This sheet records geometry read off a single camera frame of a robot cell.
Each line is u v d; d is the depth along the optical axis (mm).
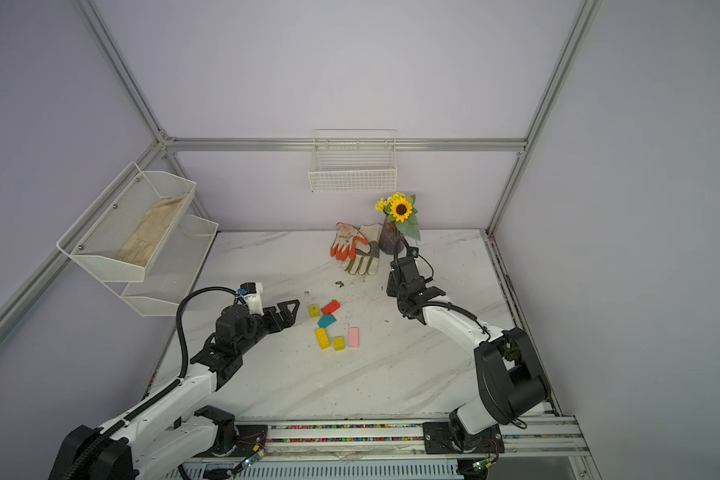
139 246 757
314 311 956
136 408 457
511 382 435
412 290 685
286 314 747
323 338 902
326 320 951
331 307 985
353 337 910
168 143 913
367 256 1114
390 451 731
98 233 684
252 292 742
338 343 904
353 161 954
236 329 626
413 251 779
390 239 1108
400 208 954
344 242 1147
